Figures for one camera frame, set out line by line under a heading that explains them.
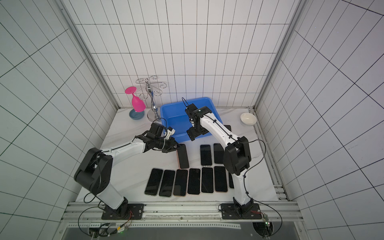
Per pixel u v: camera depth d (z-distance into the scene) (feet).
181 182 2.68
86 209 2.19
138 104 3.21
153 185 2.66
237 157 1.65
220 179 2.73
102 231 3.50
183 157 2.79
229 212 2.36
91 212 2.20
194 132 2.55
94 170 1.50
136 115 3.75
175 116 3.80
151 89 3.11
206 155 3.11
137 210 2.38
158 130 2.39
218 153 3.07
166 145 2.51
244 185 1.87
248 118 3.56
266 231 2.15
